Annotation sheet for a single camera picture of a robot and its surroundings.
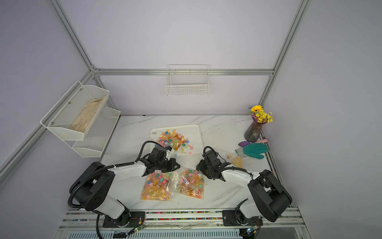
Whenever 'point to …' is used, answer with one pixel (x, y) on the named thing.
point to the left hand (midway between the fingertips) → (179, 167)
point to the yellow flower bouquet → (259, 115)
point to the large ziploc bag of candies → (157, 186)
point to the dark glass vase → (252, 133)
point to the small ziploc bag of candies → (237, 159)
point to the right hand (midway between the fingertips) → (200, 169)
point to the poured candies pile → (176, 141)
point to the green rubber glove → (256, 149)
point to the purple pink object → (242, 143)
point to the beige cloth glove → (81, 123)
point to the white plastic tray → (191, 132)
